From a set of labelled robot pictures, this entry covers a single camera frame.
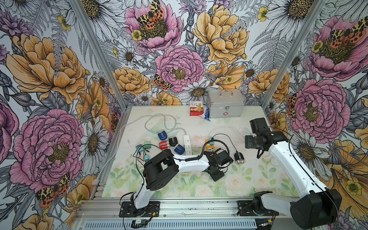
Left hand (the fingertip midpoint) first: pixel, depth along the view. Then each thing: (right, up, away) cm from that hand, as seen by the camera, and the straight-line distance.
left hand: (214, 176), depth 85 cm
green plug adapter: (-42, +15, +11) cm, 46 cm away
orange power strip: (-1, +14, +10) cm, 17 cm away
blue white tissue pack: (-1, +37, +27) cm, 46 cm away
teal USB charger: (-46, +14, +10) cm, 49 cm away
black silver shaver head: (-25, +18, +12) cm, 33 cm away
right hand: (+21, +19, -5) cm, 29 cm away
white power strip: (-16, +16, +12) cm, 26 cm away
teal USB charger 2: (0, +17, +10) cm, 20 cm away
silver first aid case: (+10, +44, +21) cm, 50 cm away
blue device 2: (-21, +14, +9) cm, 27 cm away
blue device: (-33, +22, +15) cm, 42 cm away
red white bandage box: (-9, +42, +32) cm, 53 cm away
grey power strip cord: (-47, +35, +31) cm, 67 cm away
